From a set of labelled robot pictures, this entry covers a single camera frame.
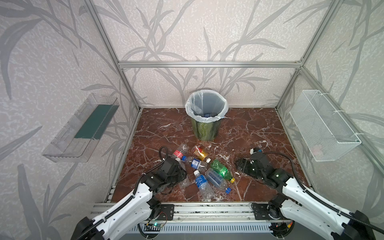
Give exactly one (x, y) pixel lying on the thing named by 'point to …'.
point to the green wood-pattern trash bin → (206, 131)
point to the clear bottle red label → (181, 150)
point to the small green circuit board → (155, 225)
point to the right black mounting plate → (260, 211)
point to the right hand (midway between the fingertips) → (238, 160)
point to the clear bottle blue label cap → (208, 115)
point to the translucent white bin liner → (206, 106)
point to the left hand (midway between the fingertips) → (187, 171)
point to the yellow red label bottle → (198, 150)
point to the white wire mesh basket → (326, 135)
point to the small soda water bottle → (198, 164)
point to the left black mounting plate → (166, 212)
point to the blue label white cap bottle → (206, 191)
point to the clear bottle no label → (188, 180)
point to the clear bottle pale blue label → (216, 177)
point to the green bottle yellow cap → (224, 171)
